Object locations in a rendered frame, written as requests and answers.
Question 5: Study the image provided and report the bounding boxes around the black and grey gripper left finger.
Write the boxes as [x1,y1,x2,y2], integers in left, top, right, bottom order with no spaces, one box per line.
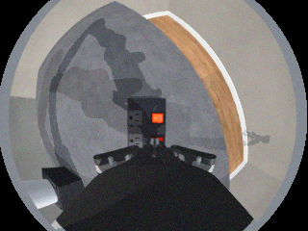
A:
[93,139,155,174]

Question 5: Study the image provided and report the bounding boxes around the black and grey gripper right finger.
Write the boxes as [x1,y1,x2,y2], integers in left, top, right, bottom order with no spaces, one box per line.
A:
[155,138,217,173]

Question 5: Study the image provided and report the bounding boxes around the black power strip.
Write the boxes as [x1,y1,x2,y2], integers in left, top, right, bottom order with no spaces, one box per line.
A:
[128,98,166,148]

